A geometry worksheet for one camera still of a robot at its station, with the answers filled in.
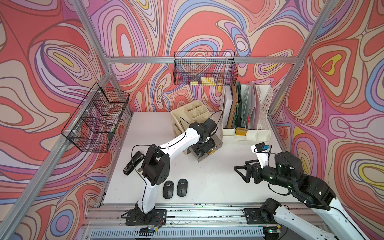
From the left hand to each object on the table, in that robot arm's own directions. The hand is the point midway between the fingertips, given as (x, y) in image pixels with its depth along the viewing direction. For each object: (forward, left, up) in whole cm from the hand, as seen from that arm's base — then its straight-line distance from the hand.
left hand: (204, 146), depth 89 cm
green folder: (+15, -22, +7) cm, 27 cm away
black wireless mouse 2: (-21, +13, -8) cm, 26 cm away
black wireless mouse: (-23, +21, -9) cm, 32 cm away
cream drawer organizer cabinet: (+12, +13, +12) cm, 22 cm away
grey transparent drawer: (0, -8, +3) cm, 9 cm away
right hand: (-22, -14, +15) cm, 30 cm away
